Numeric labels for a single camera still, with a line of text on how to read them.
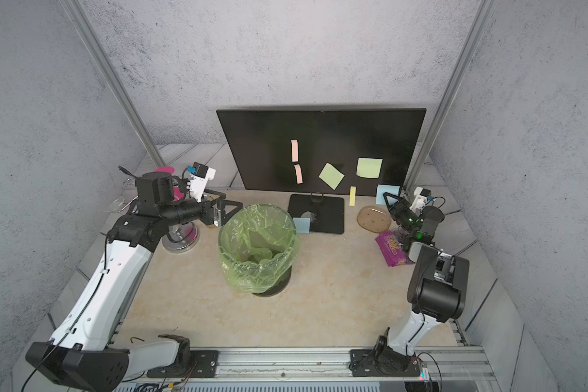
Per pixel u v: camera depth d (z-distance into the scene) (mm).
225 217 604
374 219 1088
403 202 800
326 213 1120
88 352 380
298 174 873
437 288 496
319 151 1133
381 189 883
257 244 902
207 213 585
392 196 856
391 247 936
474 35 747
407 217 795
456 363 749
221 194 701
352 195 912
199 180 591
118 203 790
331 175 847
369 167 819
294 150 790
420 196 808
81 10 709
